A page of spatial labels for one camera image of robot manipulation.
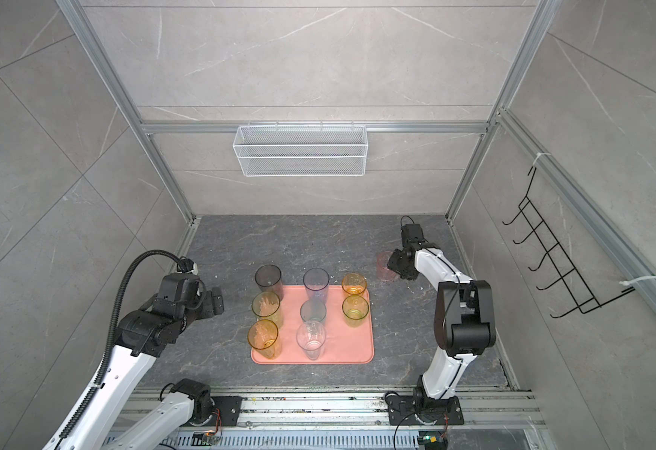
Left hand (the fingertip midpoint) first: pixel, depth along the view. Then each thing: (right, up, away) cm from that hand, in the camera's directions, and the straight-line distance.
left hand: (202, 290), depth 73 cm
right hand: (+57, +5, +24) cm, 62 cm away
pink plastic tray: (+38, -19, +12) cm, 45 cm away
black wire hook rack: (+89, 0, -15) cm, 90 cm away
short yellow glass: (+42, -2, +25) cm, 49 cm away
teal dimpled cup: (+29, -8, +10) cm, 32 cm away
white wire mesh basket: (+23, +46, +27) cm, 58 cm away
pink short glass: (+53, +2, +21) cm, 57 cm away
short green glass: (+42, -10, +17) cm, 46 cm away
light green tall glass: (+12, -9, +21) cm, 26 cm away
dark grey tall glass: (+16, +2, +9) cm, 18 cm away
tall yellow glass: (+16, -12, 0) cm, 20 cm away
